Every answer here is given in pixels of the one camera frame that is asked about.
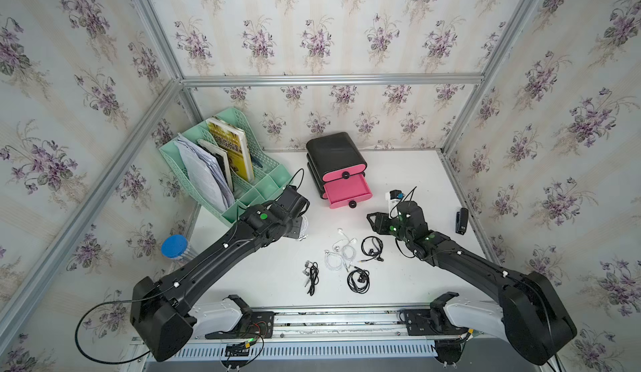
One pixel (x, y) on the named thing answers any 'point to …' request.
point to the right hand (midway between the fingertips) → (374, 216)
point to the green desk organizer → (271, 179)
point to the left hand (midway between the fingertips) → (294, 226)
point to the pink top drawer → (345, 174)
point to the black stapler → (461, 218)
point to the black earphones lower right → (358, 280)
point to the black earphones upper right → (372, 246)
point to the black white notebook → (223, 158)
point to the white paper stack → (205, 173)
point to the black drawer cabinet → (338, 169)
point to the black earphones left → (312, 271)
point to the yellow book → (234, 142)
